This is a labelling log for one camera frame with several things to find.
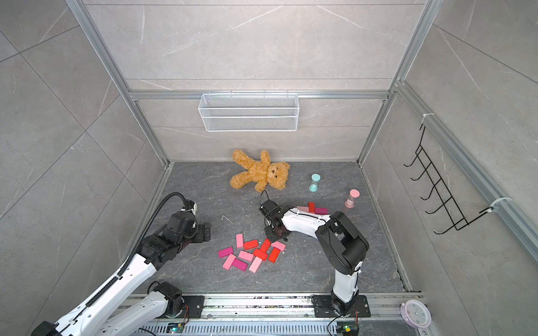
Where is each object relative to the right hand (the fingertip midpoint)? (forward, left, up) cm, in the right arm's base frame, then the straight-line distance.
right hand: (277, 234), depth 92 cm
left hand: (-2, +29, +15) cm, 33 cm away
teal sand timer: (+25, -20, +9) cm, 33 cm away
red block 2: (-4, +11, +1) cm, 12 cm away
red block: (+14, -18, 0) cm, 23 cm away
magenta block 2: (-8, +22, +1) cm, 23 cm away
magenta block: (+12, -22, 0) cm, 25 cm away
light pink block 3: (-9, +13, +1) cm, 16 cm away
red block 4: (-5, +5, +1) cm, 7 cm away
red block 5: (-9, +2, +1) cm, 9 cm away
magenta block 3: (-13, +16, +1) cm, 20 cm away
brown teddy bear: (+31, +7, +8) cm, 33 cm away
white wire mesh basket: (+50, +12, +31) cm, 60 cm away
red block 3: (-9, +7, +1) cm, 12 cm away
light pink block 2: (-12, +20, +1) cm, 23 cm away
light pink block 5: (-5, -1, +1) cm, 5 cm away
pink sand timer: (+16, -36, +9) cm, 41 cm away
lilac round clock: (-31, -47, +2) cm, 56 cm away
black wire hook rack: (-8, -53, +32) cm, 63 cm away
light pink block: (-3, +16, +2) cm, 17 cm away
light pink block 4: (-13, +9, +2) cm, 16 cm away
